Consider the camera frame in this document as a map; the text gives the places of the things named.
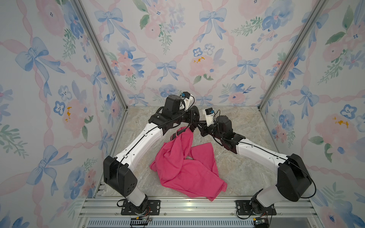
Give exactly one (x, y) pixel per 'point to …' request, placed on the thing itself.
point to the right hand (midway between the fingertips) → (197, 123)
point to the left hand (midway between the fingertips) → (200, 112)
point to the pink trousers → (190, 168)
